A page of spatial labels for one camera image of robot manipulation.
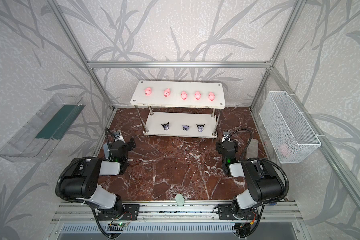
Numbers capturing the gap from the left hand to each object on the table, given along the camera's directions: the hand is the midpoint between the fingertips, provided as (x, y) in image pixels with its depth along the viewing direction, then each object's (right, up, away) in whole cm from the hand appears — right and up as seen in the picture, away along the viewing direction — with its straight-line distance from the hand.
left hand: (125, 133), depth 93 cm
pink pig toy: (+18, +24, -14) cm, 33 cm away
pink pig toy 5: (+52, +20, -17) cm, 58 cm away
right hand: (+65, -1, +1) cm, 65 cm away
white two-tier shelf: (+32, +17, +27) cm, 45 cm away
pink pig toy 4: (+45, +21, -16) cm, 52 cm away
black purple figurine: (+25, +4, +3) cm, 26 cm away
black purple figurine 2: (+47, +4, +1) cm, 47 cm away
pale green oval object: (+35, -33, -17) cm, 51 cm away
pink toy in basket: (+88, -7, -19) cm, 90 cm away
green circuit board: (+8, -42, -22) cm, 48 cm away
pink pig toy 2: (+29, +23, -14) cm, 39 cm away
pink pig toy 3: (+38, +21, -17) cm, 46 cm away
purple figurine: (+38, +3, +4) cm, 38 cm away
